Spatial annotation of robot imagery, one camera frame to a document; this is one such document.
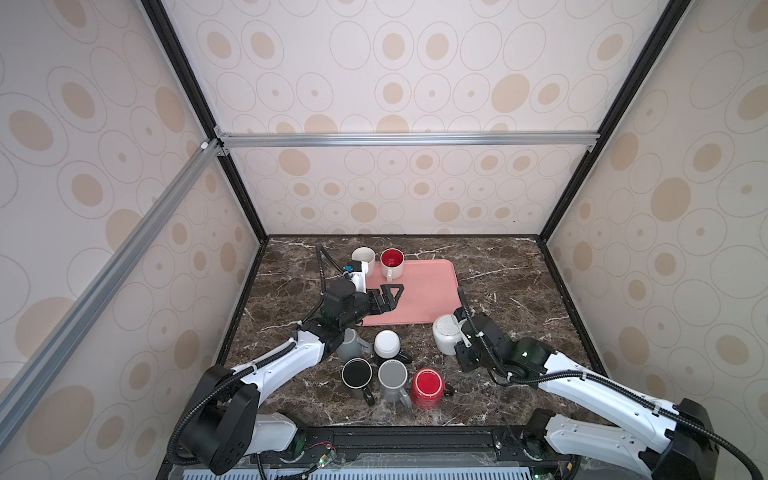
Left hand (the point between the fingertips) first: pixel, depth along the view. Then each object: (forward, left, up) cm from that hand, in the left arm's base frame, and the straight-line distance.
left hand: (400, 287), depth 78 cm
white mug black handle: (-10, +4, -13) cm, 17 cm away
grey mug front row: (-20, +2, -11) cm, 22 cm away
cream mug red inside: (+22, +2, -18) cm, 29 cm away
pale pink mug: (+22, +12, -13) cm, 29 cm away
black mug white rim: (-19, +11, -12) cm, 25 cm away
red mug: (-22, -7, -13) cm, 26 cm away
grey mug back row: (-11, +13, -13) cm, 21 cm away
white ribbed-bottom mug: (-9, -12, -8) cm, 18 cm away
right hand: (-11, -16, -12) cm, 23 cm away
